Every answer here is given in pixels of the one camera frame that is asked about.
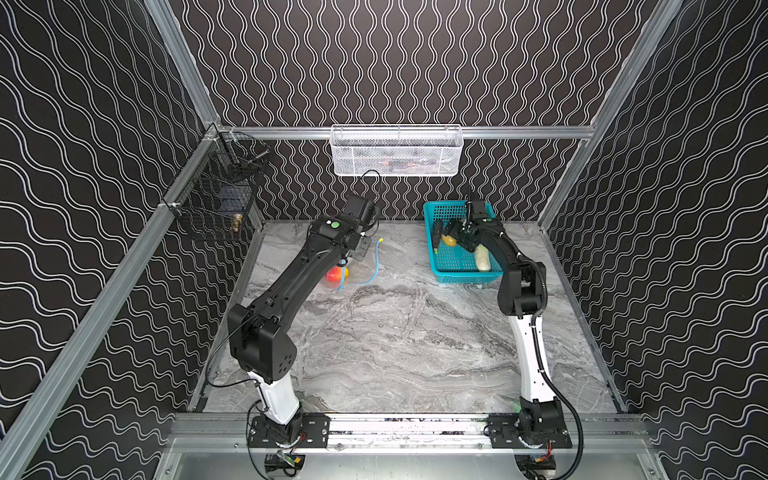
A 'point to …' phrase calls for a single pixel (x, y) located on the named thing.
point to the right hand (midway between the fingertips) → (454, 235)
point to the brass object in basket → (237, 218)
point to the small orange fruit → (337, 274)
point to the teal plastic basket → (455, 264)
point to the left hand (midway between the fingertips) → (358, 242)
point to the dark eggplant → (436, 234)
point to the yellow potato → (449, 240)
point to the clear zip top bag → (353, 271)
